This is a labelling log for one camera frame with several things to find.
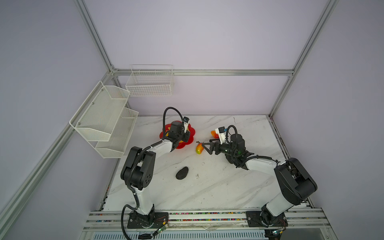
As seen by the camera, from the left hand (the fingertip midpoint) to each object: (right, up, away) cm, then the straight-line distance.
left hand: (186, 131), depth 97 cm
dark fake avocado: (-1, -25, -11) cm, 27 cm away
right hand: (+12, -7, -13) cm, 19 cm away
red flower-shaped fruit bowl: (-3, -9, +1) cm, 10 cm away
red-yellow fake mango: (+9, -12, -1) cm, 15 cm away
